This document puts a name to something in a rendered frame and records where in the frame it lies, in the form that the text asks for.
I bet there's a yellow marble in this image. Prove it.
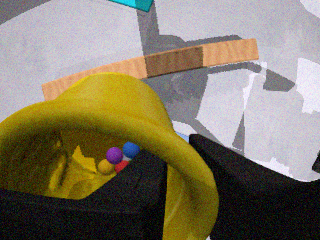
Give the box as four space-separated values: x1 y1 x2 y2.
97 159 115 176

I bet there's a purple marble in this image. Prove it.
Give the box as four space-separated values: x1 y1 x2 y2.
105 148 123 164

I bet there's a blue marble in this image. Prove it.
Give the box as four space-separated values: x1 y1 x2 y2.
123 141 140 159

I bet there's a tan wooden bar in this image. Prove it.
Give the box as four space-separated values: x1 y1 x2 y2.
41 39 259 100

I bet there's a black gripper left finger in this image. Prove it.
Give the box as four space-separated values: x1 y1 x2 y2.
0 148 167 240

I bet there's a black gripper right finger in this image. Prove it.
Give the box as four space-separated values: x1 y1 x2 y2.
188 133 320 240

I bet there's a yellow cup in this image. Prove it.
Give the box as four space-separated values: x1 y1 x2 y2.
0 72 220 240

